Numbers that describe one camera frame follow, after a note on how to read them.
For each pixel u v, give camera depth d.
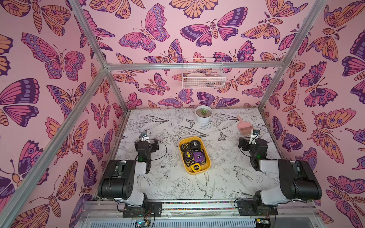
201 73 0.94
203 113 1.03
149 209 0.72
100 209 0.76
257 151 0.72
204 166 0.87
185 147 0.94
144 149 0.72
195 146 0.95
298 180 0.45
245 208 0.73
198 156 0.90
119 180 0.46
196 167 0.86
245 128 1.06
